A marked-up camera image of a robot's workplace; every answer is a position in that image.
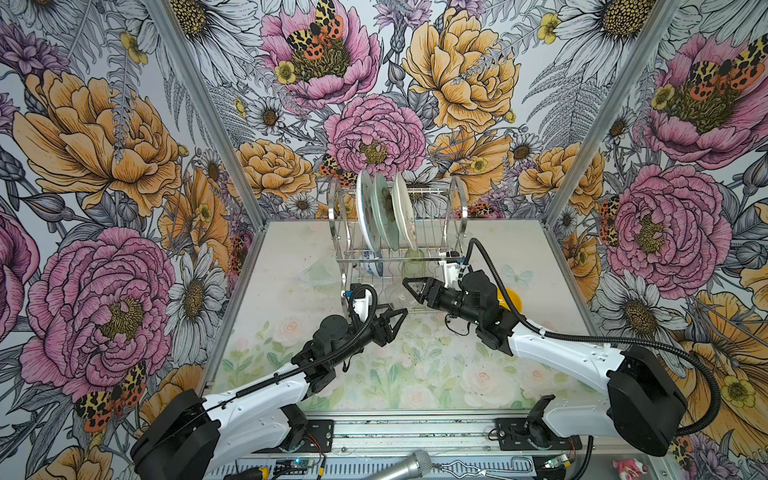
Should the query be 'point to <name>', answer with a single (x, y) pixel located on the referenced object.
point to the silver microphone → (418, 466)
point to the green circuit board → (291, 466)
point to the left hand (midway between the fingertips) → (401, 316)
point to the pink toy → (630, 468)
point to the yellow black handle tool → (250, 474)
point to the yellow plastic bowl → (514, 297)
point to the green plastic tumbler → (414, 264)
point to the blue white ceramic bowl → (375, 268)
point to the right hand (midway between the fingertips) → (408, 293)
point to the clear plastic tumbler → (400, 297)
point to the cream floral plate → (404, 209)
